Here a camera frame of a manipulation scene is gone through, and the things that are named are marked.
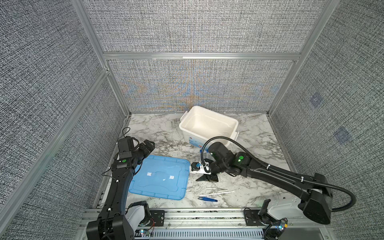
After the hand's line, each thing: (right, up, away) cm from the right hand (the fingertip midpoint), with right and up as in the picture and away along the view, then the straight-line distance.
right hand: (196, 171), depth 72 cm
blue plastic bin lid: (-19, -7, +13) cm, 24 cm away
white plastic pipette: (+11, -15, +10) cm, 22 cm away
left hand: (-25, +10, +10) cm, 29 cm away
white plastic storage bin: (+3, +23, +39) cm, 45 cm away
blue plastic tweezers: (+6, -17, +8) cm, 20 cm away
